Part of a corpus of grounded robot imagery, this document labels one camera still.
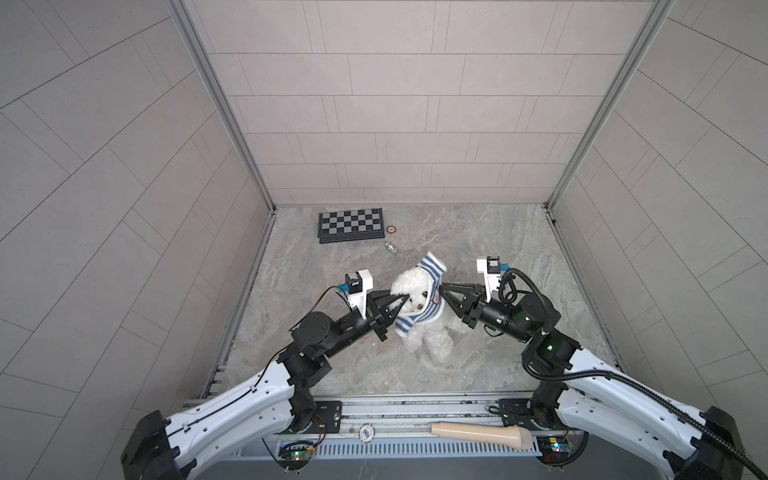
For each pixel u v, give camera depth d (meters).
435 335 0.68
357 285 0.52
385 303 0.57
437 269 0.60
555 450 0.68
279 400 0.50
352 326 0.57
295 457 0.65
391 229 1.09
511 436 0.66
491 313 0.58
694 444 0.40
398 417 0.72
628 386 0.46
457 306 0.60
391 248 1.02
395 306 0.59
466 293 0.59
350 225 1.05
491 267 0.58
